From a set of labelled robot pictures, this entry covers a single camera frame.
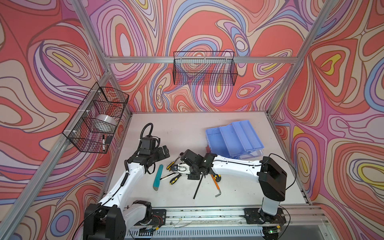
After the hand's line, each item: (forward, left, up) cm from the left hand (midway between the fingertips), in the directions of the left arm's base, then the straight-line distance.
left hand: (163, 151), depth 85 cm
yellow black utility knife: (-12, -32, -10) cm, 35 cm away
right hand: (-10, -16, -5) cm, 20 cm away
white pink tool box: (+8, -45, -1) cm, 46 cm away
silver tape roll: (+7, +26, +21) cm, 34 cm away
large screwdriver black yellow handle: (-13, -6, -10) cm, 17 cm away
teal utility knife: (-13, +4, -10) cm, 17 cm away
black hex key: (-21, -21, +18) cm, 35 cm away
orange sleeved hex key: (-15, -31, -12) cm, 36 cm away
